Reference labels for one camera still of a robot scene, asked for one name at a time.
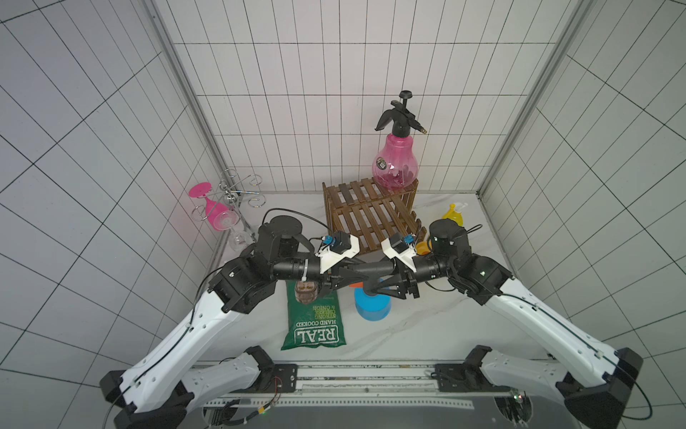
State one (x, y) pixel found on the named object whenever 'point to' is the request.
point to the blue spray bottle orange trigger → (373, 308)
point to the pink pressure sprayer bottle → (397, 164)
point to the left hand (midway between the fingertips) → (355, 275)
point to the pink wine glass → (220, 215)
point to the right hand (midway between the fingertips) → (364, 285)
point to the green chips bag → (314, 324)
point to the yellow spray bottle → (452, 214)
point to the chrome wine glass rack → (231, 190)
